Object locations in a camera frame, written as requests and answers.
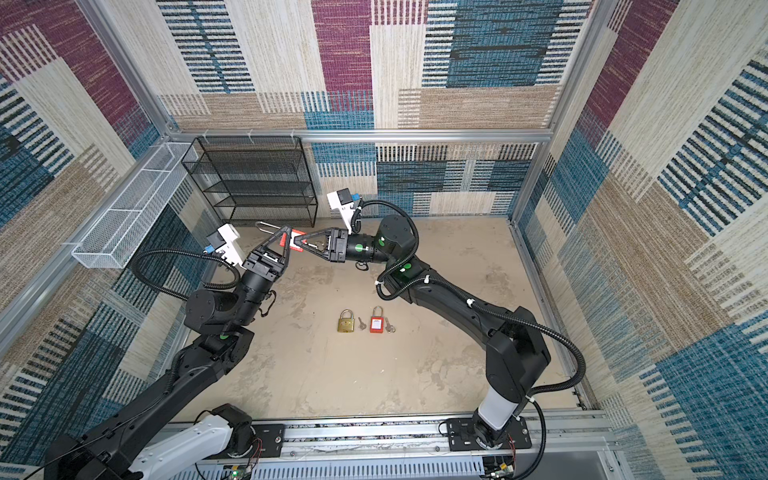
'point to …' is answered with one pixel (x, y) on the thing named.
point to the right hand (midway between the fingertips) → (295, 248)
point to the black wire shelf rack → (256, 179)
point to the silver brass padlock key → (361, 326)
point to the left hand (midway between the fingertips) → (290, 227)
